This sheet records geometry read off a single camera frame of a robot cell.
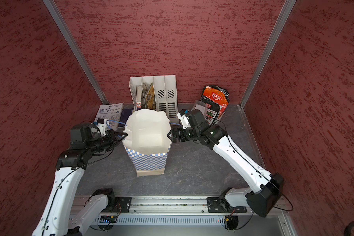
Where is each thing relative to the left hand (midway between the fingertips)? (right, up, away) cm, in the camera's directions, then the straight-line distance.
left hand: (127, 137), depth 69 cm
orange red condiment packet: (+52, +25, +29) cm, 64 cm away
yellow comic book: (+4, +23, +34) cm, 41 cm away
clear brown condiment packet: (+40, +18, +31) cm, 54 cm away
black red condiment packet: (+48, +15, +28) cm, 58 cm away
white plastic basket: (+53, +10, +32) cm, 63 cm away
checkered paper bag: (+4, -4, +25) cm, 26 cm away
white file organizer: (+14, +29, +45) cm, 56 cm away
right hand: (+24, 0, +3) cm, 24 cm away
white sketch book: (-29, +13, +44) cm, 55 cm away
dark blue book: (-19, +12, +45) cm, 50 cm away
